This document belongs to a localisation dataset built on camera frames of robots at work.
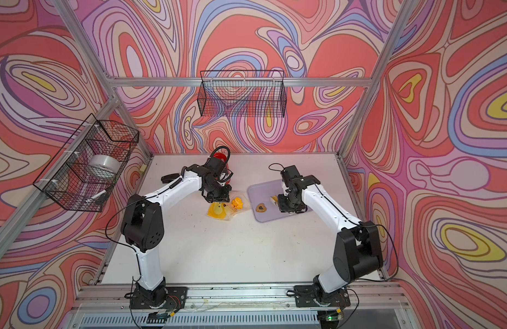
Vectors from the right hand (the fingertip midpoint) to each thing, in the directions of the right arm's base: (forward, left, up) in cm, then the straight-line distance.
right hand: (287, 212), depth 85 cm
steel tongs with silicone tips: (+9, +4, -4) cm, 11 cm away
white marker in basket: (-1, +70, +18) cm, 72 cm away
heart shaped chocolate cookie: (+8, +11, -9) cm, 16 cm away
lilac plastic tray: (+19, +10, -13) cm, 25 cm away
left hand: (+8, +24, -1) cm, 25 cm away
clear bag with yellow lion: (+10, +21, -6) cm, 24 cm away
